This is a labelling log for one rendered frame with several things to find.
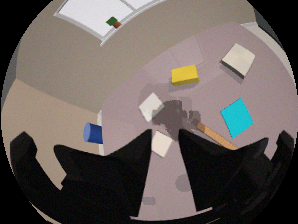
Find white flat square pad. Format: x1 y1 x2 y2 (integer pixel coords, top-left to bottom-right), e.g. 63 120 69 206
140 93 165 123

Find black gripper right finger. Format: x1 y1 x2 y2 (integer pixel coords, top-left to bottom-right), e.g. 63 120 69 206
178 128 269 212

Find white flat rectangular block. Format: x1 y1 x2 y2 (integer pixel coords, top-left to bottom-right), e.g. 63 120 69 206
222 43 255 79

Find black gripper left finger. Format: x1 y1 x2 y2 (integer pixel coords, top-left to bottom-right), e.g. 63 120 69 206
53 129 152 217

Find cream flat square tile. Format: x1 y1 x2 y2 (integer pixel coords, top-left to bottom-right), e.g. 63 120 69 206
152 131 173 156

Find yellow rectangular block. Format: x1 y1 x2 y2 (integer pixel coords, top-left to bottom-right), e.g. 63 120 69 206
172 64 200 87

